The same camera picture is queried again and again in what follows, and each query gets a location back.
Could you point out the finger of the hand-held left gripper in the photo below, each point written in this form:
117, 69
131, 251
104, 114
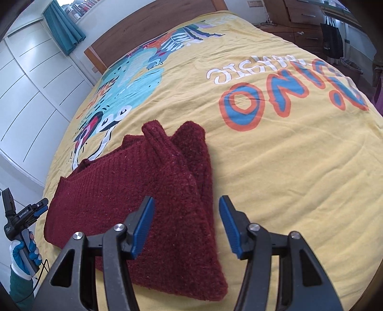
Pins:
40, 206

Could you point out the maroon knitted sweater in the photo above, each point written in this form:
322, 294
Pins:
167, 179

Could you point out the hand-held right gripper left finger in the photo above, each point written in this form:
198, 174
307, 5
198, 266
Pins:
143, 227

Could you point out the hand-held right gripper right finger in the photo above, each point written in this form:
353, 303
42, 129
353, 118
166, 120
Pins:
230, 227

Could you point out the window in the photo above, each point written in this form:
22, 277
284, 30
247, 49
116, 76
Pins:
80, 7

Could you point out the teal curtain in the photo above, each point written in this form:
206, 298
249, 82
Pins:
64, 27

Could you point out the person's left hand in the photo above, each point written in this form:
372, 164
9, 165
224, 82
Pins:
18, 254

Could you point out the white wardrobe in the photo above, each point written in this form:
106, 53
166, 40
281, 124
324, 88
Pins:
30, 89

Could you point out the wooden headboard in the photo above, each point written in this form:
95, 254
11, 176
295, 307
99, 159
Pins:
119, 44

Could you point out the black bag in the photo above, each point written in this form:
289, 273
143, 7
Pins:
332, 39

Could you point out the wooden dresser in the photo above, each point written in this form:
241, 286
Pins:
305, 30

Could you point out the yellow printed blanket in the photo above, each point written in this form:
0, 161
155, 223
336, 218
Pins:
284, 179

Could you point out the dark desk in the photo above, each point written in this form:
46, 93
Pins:
338, 10

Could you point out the person's left forearm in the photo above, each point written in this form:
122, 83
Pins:
21, 287

